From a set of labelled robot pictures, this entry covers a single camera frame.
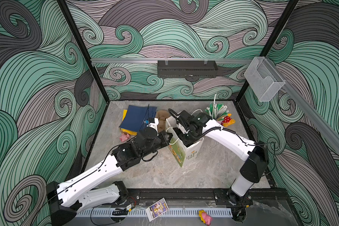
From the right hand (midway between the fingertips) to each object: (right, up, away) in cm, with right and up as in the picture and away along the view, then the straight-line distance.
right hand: (185, 142), depth 79 cm
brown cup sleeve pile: (-14, +15, +25) cm, 33 cm away
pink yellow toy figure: (+7, -33, -14) cm, 36 cm away
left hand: (-7, +7, -13) cm, 16 cm away
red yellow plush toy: (+34, +11, +22) cm, 42 cm away
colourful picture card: (-16, -31, -11) cm, 37 cm away
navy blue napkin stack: (-33, +14, +21) cm, 41 cm away
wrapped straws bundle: (+23, +18, +14) cm, 32 cm away
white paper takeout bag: (-1, -5, -8) cm, 9 cm away
